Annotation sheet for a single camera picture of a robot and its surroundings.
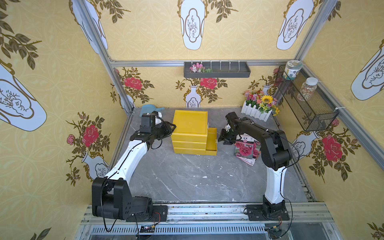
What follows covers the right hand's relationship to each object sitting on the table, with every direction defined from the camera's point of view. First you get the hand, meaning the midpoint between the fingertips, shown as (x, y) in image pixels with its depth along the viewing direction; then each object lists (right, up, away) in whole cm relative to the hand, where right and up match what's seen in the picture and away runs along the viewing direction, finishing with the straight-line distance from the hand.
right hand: (223, 138), depth 99 cm
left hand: (-33, +8, -15) cm, 37 cm away
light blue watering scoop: (-55, +22, +22) cm, 63 cm away
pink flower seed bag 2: (+15, -13, -9) cm, 22 cm away
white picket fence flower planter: (+25, +19, +11) cm, 33 cm away
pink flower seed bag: (+14, -6, -5) cm, 16 cm away
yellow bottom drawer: (-7, -2, +3) cm, 8 cm away
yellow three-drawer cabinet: (-21, +3, -18) cm, 28 cm away
